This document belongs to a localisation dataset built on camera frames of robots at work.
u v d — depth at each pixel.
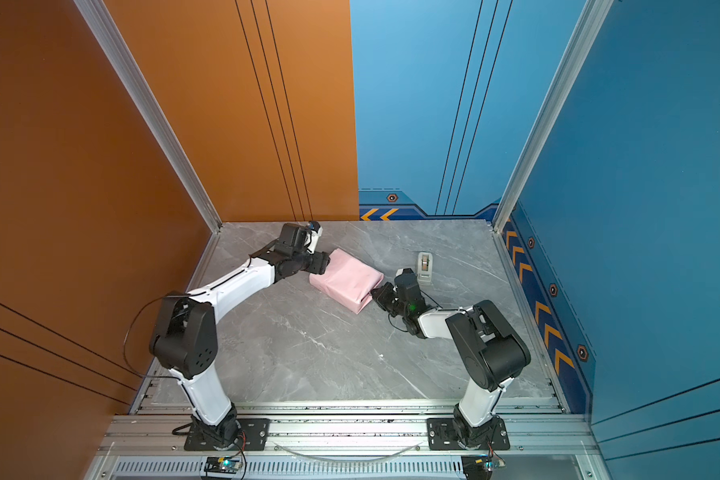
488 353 0.48
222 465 0.71
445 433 0.73
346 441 0.74
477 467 0.70
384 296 0.84
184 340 0.49
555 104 0.85
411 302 0.74
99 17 0.70
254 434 0.74
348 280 0.94
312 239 0.77
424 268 1.02
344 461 0.71
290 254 0.72
